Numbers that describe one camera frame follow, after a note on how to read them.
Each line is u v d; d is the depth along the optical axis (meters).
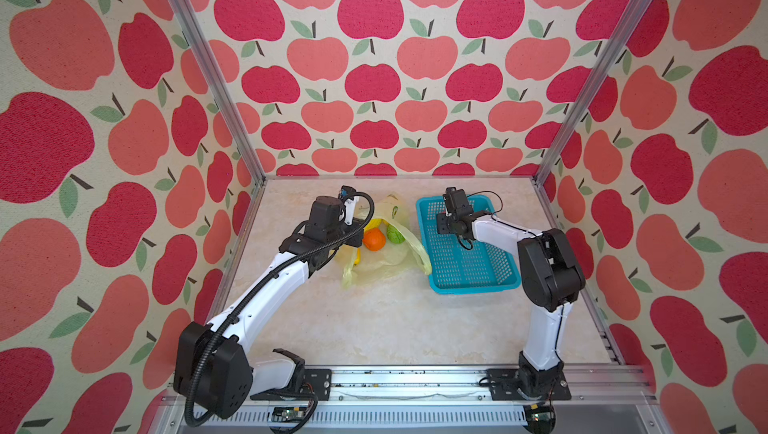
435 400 0.73
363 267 0.96
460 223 0.75
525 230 0.59
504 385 0.73
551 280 0.53
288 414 0.72
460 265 0.96
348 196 0.70
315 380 0.75
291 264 0.53
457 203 0.81
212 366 0.39
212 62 0.87
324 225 0.60
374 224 1.01
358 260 0.95
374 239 0.98
